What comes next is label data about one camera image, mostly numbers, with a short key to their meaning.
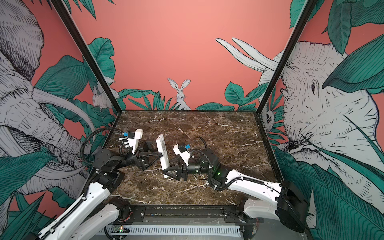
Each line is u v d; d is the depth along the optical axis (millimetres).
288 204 396
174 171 571
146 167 527
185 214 748
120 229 700
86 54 864
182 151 563
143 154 512
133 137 528
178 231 701
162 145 554
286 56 862
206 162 506
